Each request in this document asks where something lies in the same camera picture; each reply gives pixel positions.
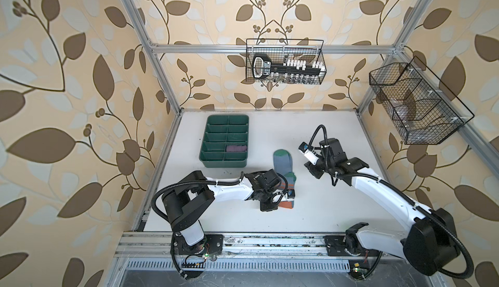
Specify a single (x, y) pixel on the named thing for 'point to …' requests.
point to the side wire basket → (423, 110)
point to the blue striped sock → (282, 165)
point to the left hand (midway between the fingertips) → (278, 200)
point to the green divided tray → (221, 130)
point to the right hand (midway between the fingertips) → (310, 162)
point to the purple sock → (230, 148)
